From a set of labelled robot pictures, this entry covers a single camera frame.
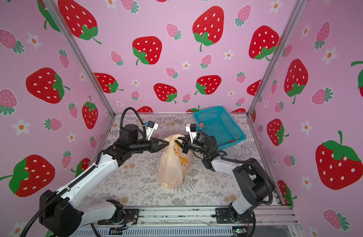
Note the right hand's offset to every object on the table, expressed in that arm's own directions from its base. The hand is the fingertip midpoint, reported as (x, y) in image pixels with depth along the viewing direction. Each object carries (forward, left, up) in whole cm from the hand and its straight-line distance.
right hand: (172, 138), depth 73 cm
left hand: (-2, +2, -1) cm, 3 cm away
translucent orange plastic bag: (-11, -3, -5) cm, 12 cm away
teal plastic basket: (+40, -25, -28) cm, 55 cm away
